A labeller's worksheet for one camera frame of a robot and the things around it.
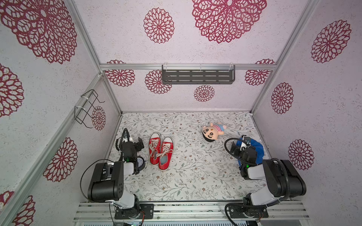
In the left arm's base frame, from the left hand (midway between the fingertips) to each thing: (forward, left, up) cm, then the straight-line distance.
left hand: (132, 139), depth 93 cm
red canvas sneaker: (-3, -15, -3) cm, 15 cm away
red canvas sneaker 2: (-9, -23, -2) cm, 25 cm away
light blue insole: (-12, -21, -5) cm, 25 cm away
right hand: (-1, -72, 0) cm, 72 cm away
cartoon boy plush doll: (+6, -52, -1) cm, 53 cm away
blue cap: (-5, -84, -5) cm, 85 cm away
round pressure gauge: (-14, -7, -5) cm, 17 cm away
